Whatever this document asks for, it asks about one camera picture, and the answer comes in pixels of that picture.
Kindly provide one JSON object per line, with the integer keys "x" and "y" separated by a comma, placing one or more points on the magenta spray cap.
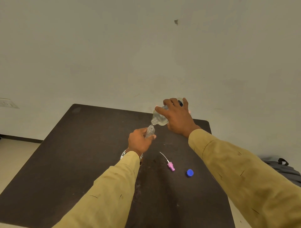
{"x": 171, "y": 166}

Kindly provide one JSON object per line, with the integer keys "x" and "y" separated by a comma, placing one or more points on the small bottle magenta cap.
{"x": 150, "y": 131}

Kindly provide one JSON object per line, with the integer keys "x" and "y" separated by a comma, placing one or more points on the blue bottle cap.
{"x": 190, "y": 173}

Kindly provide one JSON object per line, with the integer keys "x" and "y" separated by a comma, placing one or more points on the person's left hand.
{"x": 138, "y": 142}

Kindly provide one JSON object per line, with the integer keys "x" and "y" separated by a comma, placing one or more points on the person's left forearm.
{"x": 103, "y": 197}

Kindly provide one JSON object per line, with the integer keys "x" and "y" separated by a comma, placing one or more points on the silver wristwatch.
{"x": 123, "y": 153}

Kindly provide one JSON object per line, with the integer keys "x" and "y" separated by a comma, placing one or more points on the grey backpack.
{"x": 287, "y": 171}

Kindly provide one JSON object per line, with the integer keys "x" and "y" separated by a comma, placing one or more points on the person's right forearm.
{"x": 254, "y": 180}

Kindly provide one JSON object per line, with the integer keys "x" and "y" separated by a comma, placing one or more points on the large clear bottle blue label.
{"x": 161, "y": 117}

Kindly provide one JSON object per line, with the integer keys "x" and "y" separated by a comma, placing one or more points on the person's right hand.
{"x": 180, "y": 119}

